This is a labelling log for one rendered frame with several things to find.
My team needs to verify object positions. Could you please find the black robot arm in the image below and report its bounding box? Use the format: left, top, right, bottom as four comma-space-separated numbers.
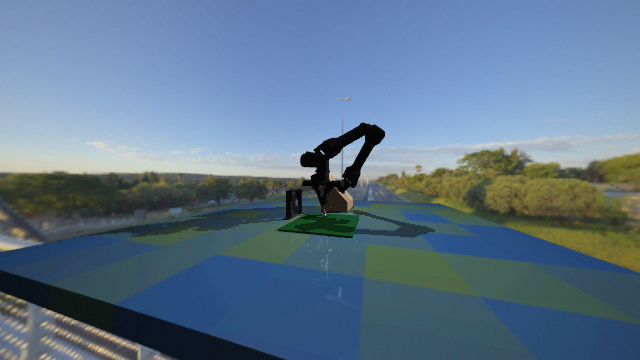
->
300, 123, 385, 194

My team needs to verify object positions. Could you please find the green circuit board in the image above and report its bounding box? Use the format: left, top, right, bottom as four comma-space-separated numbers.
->
278, 210, 359, 238

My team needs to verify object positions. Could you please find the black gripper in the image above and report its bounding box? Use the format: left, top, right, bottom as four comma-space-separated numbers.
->
302, 168, 344, 203

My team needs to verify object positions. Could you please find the black computer fan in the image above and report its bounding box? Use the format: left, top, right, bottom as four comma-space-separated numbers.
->
286, 189, 302, 218

